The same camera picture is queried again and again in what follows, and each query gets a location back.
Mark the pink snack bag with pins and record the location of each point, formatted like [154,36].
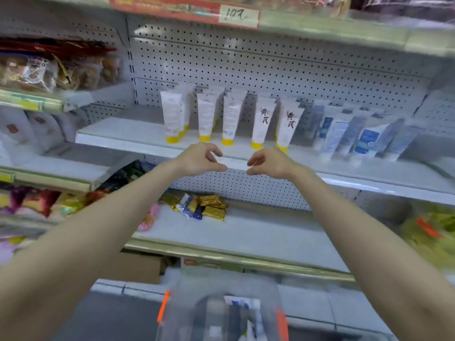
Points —
[149,218]

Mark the red shelf label strip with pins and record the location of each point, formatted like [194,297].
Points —
[160,7]

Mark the white pouch red emblem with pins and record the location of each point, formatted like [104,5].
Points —
[69,124]
[12,134]
[44,129]

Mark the red yellow snack packet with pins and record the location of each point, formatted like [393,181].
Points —
[96,197]

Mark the person's right hand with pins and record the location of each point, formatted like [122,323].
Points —
[279,165]

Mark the brown wrapped goods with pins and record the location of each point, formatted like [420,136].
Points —
[46,67]

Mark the person's right forearm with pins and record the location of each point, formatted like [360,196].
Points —
[384,252]

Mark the yellow snack bag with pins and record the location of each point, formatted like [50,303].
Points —
[430,237]

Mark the brown cardboard sheet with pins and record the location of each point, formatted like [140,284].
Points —
[138,268]

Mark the person's left hand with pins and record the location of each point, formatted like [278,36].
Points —
[197,161]

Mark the group of blue-labelled white tubes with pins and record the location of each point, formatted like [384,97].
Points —
[366,138]

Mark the person's left forearm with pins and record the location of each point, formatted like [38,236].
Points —
[71,252]

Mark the purple yellow snack packet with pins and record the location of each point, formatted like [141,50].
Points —
[12,198]

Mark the blue snack packet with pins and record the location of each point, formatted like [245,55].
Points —
[195,212]

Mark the black green chips bag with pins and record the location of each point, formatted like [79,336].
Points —
[122,175]

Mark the row of yellow cap tubes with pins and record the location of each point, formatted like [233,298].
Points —
[231,117]

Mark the white paper price tag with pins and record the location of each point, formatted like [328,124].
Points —
[239,14]

